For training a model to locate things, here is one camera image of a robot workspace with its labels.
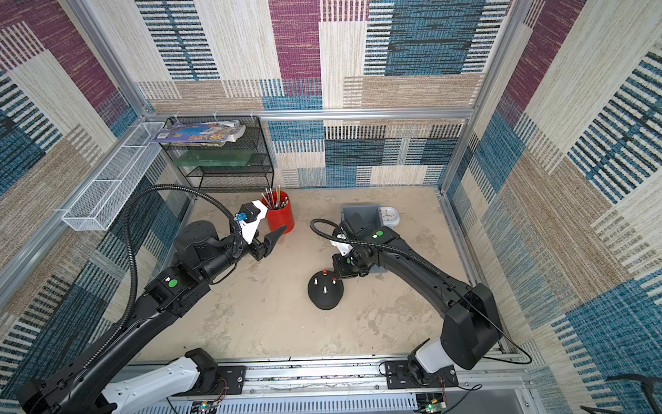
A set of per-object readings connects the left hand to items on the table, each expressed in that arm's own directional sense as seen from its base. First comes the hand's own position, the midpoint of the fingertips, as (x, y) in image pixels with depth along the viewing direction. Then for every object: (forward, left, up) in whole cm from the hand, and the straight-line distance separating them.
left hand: (275, 217), depth 64 cm
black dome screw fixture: (-8, -12, -24) cm, 28 cm away
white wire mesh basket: (+7, +49, -3) cm, 50 cm away
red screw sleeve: (-2, -11, -25) cm, 27 cm away
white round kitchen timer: (+27, -37, -33) cm, 57 cm away
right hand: (-5, -16, -23) cm, 29 cm away
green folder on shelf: (+37, +29, -10) cm, 48 cm away
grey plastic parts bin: (+33, -26, -40) cm, 58 cm away
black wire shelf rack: (+50, +19, -30) cm, 61 cm away
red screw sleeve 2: (-5, -14, -24) cm, 29 cm away
